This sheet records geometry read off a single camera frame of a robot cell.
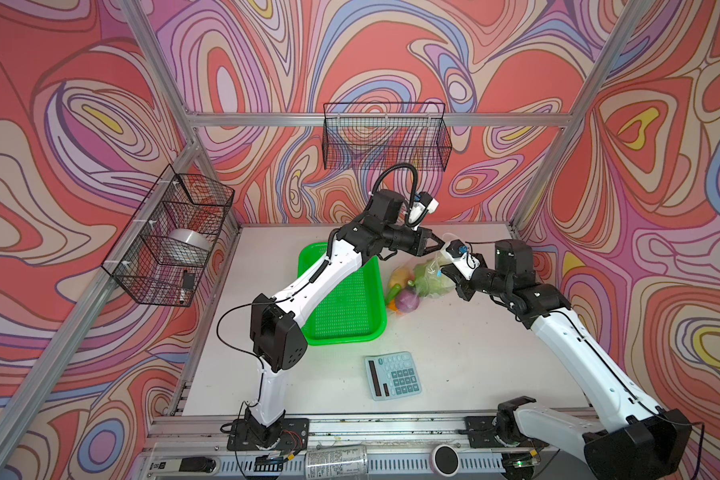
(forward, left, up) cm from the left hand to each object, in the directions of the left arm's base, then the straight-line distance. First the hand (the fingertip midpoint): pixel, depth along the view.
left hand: (446, 244), depth 71 cm
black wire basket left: (0, +70, -3) cm, 70 cm away
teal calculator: (-21, +12, -31) cm, 39 cm away
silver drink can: (-41, +25, -27) cm, 55 cm away
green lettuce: (-2, +2, -14) cm, 14 cm away
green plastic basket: (-2, +21, -32) cm, 38 cm away
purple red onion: (-3, +7, -22) cm, 23 cm away
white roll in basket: (-1, +62, +1) cm, 62 cm away
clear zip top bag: (+1, +6, -19) cm, 21 cm away
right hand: (-2, -2, -9) cm, 9 cm away
